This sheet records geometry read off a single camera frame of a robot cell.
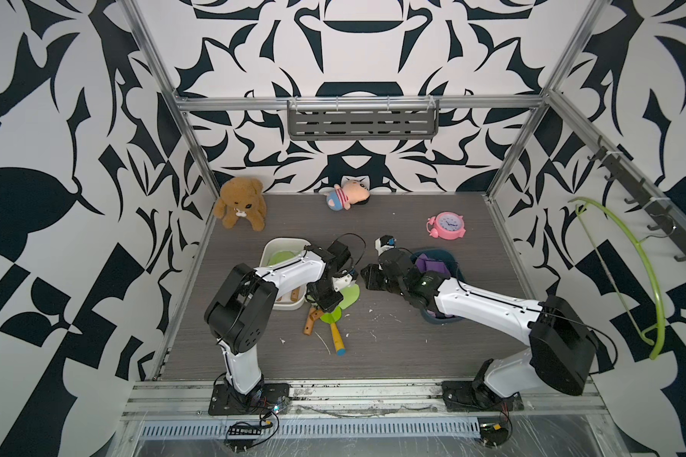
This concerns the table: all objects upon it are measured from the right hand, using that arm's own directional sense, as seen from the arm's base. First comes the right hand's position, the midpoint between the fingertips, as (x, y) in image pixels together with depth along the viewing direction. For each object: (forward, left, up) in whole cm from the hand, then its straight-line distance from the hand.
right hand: (361, 268), depth 84 cm
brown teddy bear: (+25, +39, +5) cm, 47 cm away
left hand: (-4, +11, -11) cm, 16 cm away
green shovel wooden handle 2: (-10, +14, -9) cm, 20 cm away
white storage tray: (+12, +28, -7) cm, 31 cm away
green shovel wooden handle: (-14, +16, +14) cm, 26 cm away
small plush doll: (+36, +3, -6) cm, 37 cm away
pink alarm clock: (+25, -33, -12) cm, 43 cm away
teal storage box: (+5, -31, -10) cm, 33 cm away
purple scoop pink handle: (+6, -21, -8) cm, 23 cm away
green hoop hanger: (-23, -58, +10) cm, 64 cm away
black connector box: (-38, -31, -15) cm, 52 cm away
